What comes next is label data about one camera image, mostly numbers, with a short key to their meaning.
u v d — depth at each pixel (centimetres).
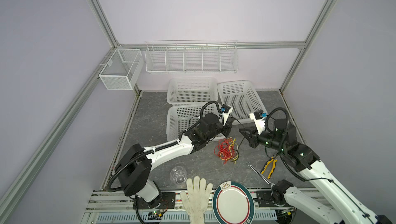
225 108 64
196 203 73
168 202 73
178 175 81
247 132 66
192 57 105
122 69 102
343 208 41
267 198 74
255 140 59
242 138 68
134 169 42
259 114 58
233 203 73
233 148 89
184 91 120
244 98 116
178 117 102
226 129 68
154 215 72
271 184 79
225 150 84
